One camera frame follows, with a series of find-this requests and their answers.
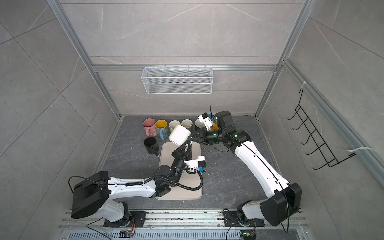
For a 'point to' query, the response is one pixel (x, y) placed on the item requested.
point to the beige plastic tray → (191, 180)
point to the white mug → (179, 135)
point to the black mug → (151, 146)
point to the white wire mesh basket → (177, 80)
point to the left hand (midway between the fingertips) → (184, 137)
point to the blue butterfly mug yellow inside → (161, 125)
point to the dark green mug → (199, 124)
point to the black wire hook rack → (318, 141)
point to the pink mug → (149, 124)
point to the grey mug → (186, 123)
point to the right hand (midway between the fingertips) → (189, 138)
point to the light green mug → (173, 124)
